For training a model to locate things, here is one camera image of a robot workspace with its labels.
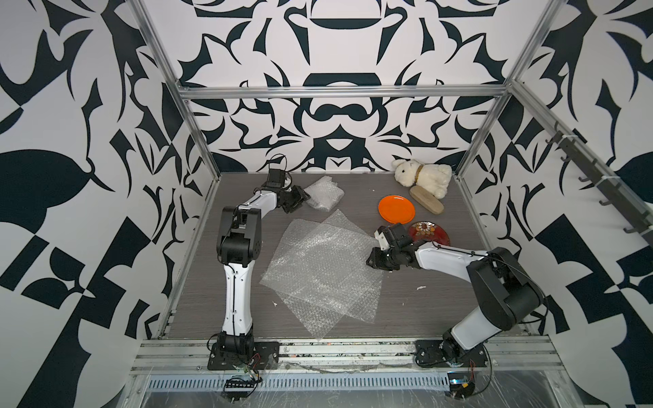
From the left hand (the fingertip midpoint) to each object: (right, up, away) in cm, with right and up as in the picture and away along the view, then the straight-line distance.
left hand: (305, 194), depth 107 cm
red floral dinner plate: (+49, -15, -5) cm, 51 cm away
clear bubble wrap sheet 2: (+6, -30, -20) cm, 36 cm away
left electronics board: (-16, -56, -34) cm, 67 cm away
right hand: (+23, -23, -14) cm, 36 cm away
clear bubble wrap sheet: (+21, -34, -22) cm, 46 cm away
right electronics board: (+46, -53, -35) cm, 79 cm away
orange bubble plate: (+38, -6, +1) cm, 39 cm away
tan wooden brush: (+51, -2, +1) cm, 51 cm away
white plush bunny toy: (+53, +7, +1) cm, 54 cm away
